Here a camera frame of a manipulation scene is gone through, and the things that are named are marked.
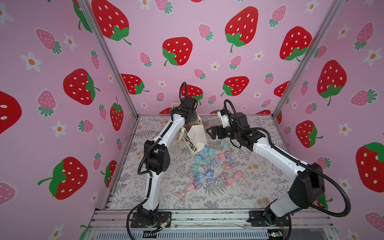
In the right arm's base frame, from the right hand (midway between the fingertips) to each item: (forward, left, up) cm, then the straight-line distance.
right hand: (210, 129), depth 79 cm
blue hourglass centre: (-17, +4, -23) cm, 29 cm away
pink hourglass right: (-19, -13, -23) cm, 32 cm away
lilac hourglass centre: (-20, -2, -23) cm, 30 cm away
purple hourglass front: (-23, +5, -22) cm, 32 cm away
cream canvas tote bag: (+2, +10, -6) cm, 12 cm away
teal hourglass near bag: (-7, +7, -22) cm, 24 cm away
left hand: (+16, +12, -7) cm, 21 cm away
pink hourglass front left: (-25, +10, -23) cm, 35 cm away
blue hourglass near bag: (+4, +1, -23) cm, 23 cm away
